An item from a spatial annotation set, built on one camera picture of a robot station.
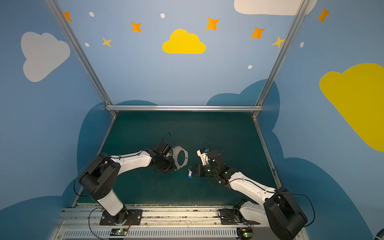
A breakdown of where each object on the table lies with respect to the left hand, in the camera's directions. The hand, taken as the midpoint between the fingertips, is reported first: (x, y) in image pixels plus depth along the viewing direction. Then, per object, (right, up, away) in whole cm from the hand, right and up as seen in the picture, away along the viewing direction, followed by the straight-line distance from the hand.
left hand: (179, 169), depth 89 cm
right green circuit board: (+34, -27, -18) cm, 46 cm away
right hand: (+8, +3, -8) cm, 12 cm away
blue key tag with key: (+7, -1, -7) cm, 10 cm away
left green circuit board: (-27, -25, -18) cm, 42 cm away
